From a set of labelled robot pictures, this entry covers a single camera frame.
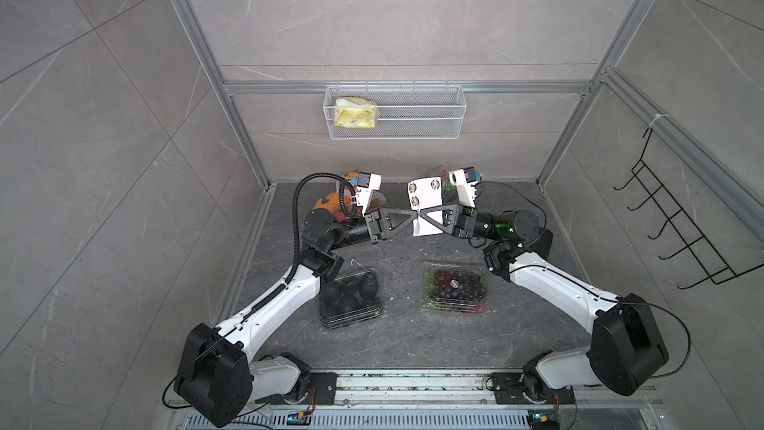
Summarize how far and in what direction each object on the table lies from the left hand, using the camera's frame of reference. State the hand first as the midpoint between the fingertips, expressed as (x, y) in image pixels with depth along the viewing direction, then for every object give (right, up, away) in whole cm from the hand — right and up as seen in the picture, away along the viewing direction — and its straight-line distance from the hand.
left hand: (418, 219), depth 58 cm
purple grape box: (+13, -21, +25) cm, 36 cm away
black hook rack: (+62, -5, +7) cm, 62 cm away
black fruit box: (-18, -25, +26) cm, 40 cm away
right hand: (+1, -1, 0) cm, 2 cm away
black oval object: (+47, -10, +40) cm, 62 cm away
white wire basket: (0, +35, +43) cm, 55 cm away
